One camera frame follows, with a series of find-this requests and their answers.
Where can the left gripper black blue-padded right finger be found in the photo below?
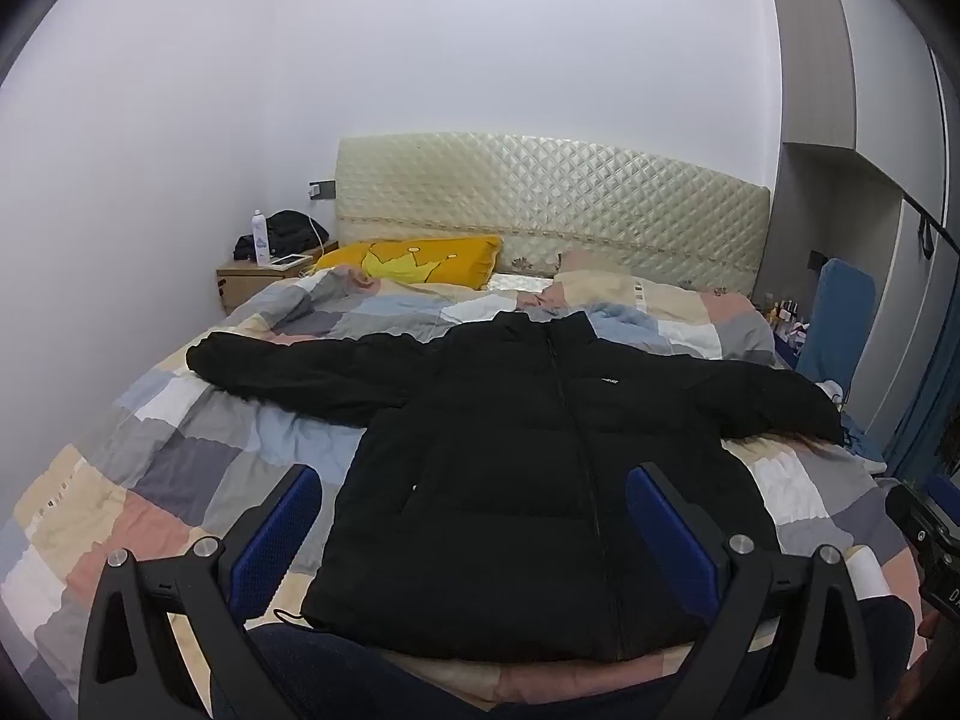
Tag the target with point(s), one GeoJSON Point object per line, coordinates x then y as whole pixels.
{"type": "Point", "coordinates": [784, 635]}

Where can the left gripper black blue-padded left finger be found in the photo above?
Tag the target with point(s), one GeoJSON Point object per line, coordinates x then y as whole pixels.
{"type": "Point", "coordinates": [132, 664]}

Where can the black puffer jacket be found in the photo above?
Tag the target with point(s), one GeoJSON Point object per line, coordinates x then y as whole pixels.
{"type": "Point", "coordinates": [484, 517]}

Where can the person's right hand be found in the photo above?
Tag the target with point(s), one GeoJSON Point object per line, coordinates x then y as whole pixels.
{"type": "Point", "coordinates": [938, 630]}

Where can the patchwork pastel quilt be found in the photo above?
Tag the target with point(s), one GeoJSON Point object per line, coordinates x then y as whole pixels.
{"type": "Point", "coordinates": [175, 460]}

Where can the blue upright cushion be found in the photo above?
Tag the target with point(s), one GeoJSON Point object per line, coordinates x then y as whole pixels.
{"type": "Point", "coordinates": [841, 321]}

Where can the small items on shelf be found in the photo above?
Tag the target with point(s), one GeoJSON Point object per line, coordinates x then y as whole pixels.
{"type": "Point", "coordinates": [788, 326]}

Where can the wooden nightstand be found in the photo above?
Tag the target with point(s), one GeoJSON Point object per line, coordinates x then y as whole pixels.
{"type": "Point", "coordinates": [240, 280]}

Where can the white tablet device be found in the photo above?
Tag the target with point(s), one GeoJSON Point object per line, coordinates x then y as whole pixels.
{"type": "Point", "coordinates": [290, 261]}

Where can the beige patterned pillow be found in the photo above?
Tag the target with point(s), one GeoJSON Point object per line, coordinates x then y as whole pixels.
{"type": "Point", "coordinates": [577, 264]}

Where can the black bag on nightstand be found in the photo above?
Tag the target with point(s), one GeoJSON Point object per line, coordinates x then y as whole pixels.
{"type": "Point", "coordinates": [289, 232]}

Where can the white spray bottle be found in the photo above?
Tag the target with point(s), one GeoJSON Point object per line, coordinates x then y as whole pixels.
{"type": "Point", "coordinates": [260, 240]}

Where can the yellow crown pillow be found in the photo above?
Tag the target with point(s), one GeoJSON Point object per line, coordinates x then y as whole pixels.
{"type": "Point", "coordinates": [468, 262]}

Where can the cream quilted headboard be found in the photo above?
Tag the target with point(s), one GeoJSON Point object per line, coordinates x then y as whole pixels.
{"type": "Point", "coordinates": [661, 219]}

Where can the grey built-in wardrobe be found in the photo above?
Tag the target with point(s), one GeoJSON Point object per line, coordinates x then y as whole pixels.
{"type": "Point", "coordinates": [868, 155]}

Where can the black wall socket right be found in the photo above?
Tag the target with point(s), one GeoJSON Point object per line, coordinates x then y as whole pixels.
{"type": "Point", "coordinates": [816, 260]}

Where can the grey wall socket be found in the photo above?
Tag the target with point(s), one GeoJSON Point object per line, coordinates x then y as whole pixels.
{"type": "Point", "coordinates": [322, 190]}

